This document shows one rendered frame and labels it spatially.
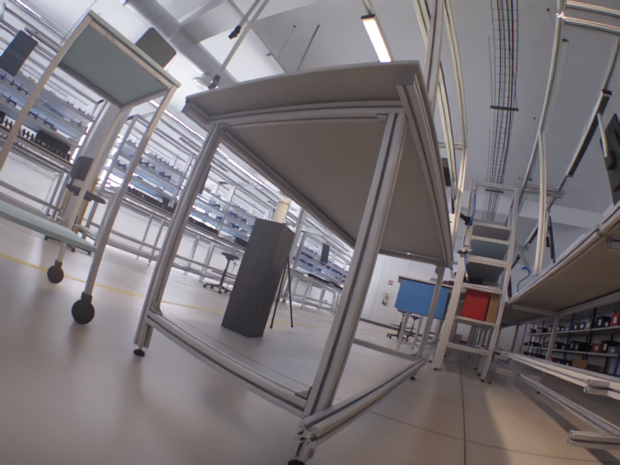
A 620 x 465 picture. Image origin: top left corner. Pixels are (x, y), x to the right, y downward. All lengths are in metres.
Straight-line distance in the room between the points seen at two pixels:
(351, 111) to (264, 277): 1.52
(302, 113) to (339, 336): 0.65
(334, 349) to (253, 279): 1.56
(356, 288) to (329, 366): 0.18
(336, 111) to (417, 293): 2.86
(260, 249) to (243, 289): 0.32
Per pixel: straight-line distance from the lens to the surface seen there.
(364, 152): 1.18
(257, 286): 2.17
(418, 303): 3.52
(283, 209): 2.33
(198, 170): 1.15
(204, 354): 0.91
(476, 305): 3.53
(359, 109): 0.88
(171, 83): 1.42
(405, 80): 0.75
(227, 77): 5.31
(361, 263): 0.68
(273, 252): 2.16
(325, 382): 0.68
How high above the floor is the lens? 0.41
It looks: 11 degrees up
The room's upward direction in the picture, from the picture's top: 17 degrees clockwise
